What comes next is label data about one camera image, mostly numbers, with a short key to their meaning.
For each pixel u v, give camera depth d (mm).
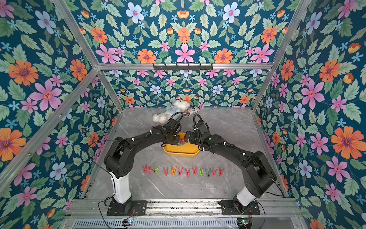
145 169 871
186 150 951
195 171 861
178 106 1110
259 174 443
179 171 863
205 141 662
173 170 861
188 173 858
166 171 862
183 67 915
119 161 505
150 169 869
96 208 751
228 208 732
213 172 857
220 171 859
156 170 862
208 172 849
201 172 859
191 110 1147
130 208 696
